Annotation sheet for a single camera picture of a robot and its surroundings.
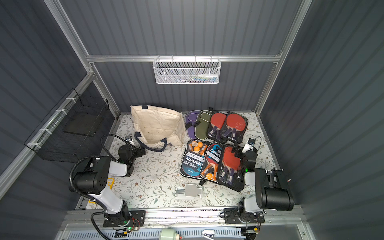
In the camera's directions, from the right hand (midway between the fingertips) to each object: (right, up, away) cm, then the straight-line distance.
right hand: (246, 143), depth 89 cm
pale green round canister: (-42, -35, -27) cm, 61 cm away
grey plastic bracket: (-34, -24, -10) cm, 43 cm away
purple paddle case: (-34, +18, +26) cm, 46 cm away
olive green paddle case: (-24, +17, +23) cm, 37 cm away
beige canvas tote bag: (-58, +10, +18) cm, 61 cm away
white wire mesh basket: (-37, +52, +23) cm, 68 cm away
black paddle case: (-14, +3, +13) cm, 19 cm away
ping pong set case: (-22, -14, -1) cm, 26 cm away
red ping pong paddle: (-14, +15, +23) cm, 31 cm away
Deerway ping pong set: (-32, -9, +3) cm, 34 cm away
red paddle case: (-1, +10, +19) cm, 22 cm away
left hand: (-69, -2, +7) cm, 69 cm away
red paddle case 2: (-11, -17, -6) cm, 21 cm away
